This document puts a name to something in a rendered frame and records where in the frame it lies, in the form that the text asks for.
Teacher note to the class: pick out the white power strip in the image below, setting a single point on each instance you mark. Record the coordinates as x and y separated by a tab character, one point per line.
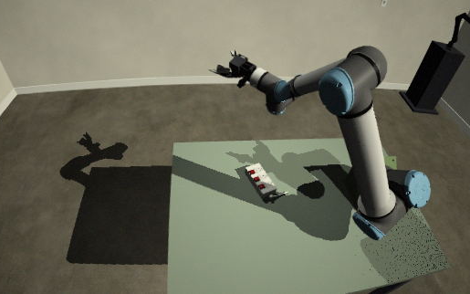
260	180

